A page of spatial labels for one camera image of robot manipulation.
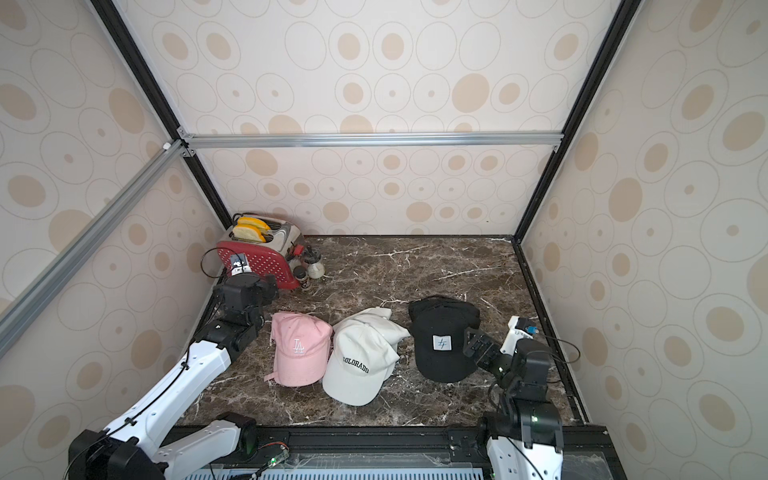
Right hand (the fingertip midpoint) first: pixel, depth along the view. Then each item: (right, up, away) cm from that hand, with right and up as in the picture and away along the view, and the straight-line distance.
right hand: (479, 337), depth 73 cm
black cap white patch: (-8, 0, +17) cm, 18 cm away
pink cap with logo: (-46, -4, +7) cm, 47 cm away
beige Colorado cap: (-32, -15, +10) cm, 37 cm away
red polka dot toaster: (-60, +24, +21) cm, 67 cm away
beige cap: (-28, -2, +8) cm, 29 cm away
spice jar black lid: (-52, +15, +25) cm, 60 cm away
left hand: (-58, +16, +5) cm, 60 cm away
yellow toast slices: (-67, +29, +21) cm, 76 cm away
